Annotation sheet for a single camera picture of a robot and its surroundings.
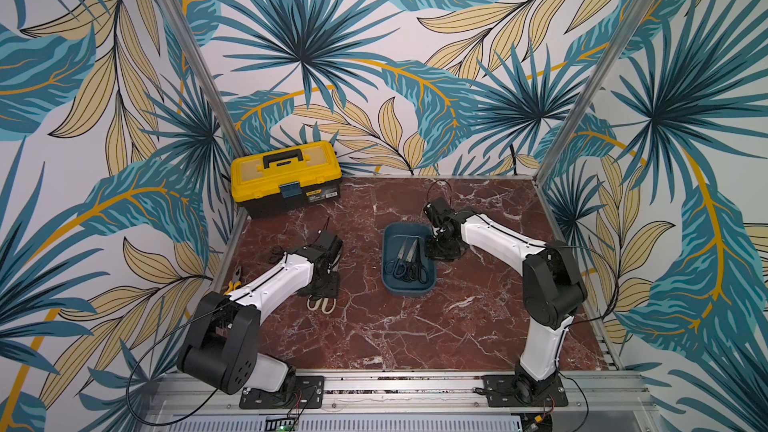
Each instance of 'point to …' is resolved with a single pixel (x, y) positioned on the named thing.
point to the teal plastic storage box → (393, 236)
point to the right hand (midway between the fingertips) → (433, 253)
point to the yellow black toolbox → (268, 182)
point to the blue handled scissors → (397, 266)
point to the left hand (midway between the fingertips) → (322, 294)
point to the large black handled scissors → (414, 268)
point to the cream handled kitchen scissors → (322, 301)
